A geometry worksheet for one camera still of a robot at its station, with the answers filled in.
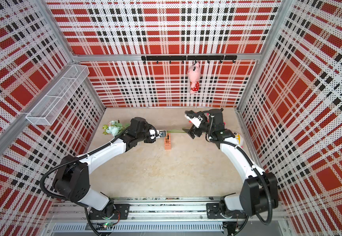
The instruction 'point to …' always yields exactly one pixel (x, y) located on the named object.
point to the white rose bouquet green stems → (114, 128)
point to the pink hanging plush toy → (194, 73)
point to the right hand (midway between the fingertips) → (190, 121)
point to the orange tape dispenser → (167, 142)
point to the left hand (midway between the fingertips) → (158, 128)
